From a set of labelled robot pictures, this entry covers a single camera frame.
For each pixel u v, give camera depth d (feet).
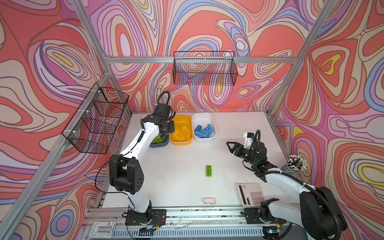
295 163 2.46
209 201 2.52
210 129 3.45
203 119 3.68
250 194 2.61
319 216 1.34
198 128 3.54
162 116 2.16
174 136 3.33
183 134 3.42
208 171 2.89
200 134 3.42
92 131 2.45
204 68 3.16
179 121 3.90
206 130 3.43
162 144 3.22
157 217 2.37
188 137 3.30
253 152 2.22
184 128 3.47
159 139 3.31
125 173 1.49
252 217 2.39
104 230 2.27
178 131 3.44
